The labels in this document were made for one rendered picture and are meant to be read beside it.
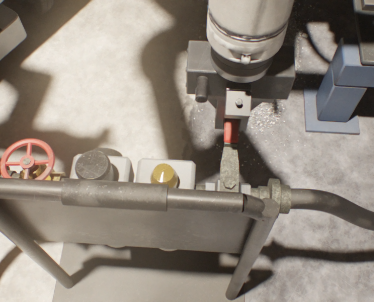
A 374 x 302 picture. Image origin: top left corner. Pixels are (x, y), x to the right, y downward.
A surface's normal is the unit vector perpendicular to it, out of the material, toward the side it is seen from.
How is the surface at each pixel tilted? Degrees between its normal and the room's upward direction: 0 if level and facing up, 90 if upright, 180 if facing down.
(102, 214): 90
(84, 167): 0
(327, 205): 51
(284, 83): 90
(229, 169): 0
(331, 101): 90
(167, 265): 0
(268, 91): 90
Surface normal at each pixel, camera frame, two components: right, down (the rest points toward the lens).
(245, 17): -0.23, 0.86
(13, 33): 0.81, 0.52
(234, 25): -0.44, 0.79
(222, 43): -0.66, 0.66
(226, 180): 0.00, -0.46
